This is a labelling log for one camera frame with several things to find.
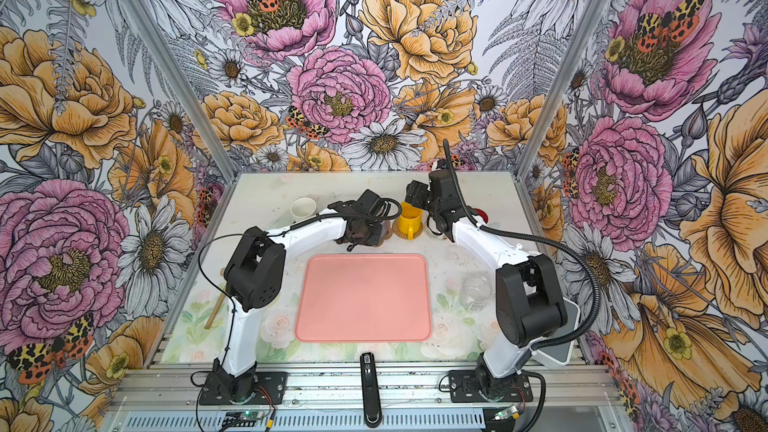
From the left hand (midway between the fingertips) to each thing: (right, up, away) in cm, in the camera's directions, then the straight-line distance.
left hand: (369, 243), depth 96 cm
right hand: (+15, +15, -5) cm, 22 cm away
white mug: (-22, +11, +6) cm, 26 cm away
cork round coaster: (+9, +3, +8) cm, 12 cm away
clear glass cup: (+32, -14, -5) cm, 35 cm away
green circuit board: (-27, -37, -25) cm, 52 cm away
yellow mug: (+13, +7, 0) cm, 15 cm away
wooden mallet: (-44, -21, -11) cm, 50 cm away
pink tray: (-1, -15, -7) cm, 17 cm away
